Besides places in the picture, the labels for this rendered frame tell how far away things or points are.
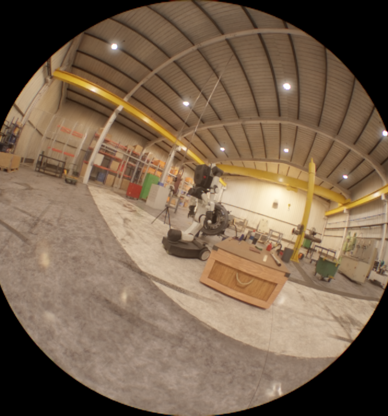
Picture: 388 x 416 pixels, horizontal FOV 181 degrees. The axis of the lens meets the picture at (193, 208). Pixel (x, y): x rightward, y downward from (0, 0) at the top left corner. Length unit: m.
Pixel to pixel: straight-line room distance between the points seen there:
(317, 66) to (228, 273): 8.62
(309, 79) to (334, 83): 1.45
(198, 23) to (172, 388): 8.64
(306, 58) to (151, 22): 7.07
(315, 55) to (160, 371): 8.81
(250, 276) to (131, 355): 1.09
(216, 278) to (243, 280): 0.27
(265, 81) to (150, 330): 9.17
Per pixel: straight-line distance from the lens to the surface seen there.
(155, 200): 6.03
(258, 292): 1.31
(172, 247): 1.68
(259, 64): 8.13
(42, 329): 0.91
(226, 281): 1.28
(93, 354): 0.80
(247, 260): 1.16
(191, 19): 7.97
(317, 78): 8.56
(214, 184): 1.68
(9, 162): 5.92
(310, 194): 5.56
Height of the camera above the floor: 0.77
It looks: 1 degrees down
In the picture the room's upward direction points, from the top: 18 degrees clockwise
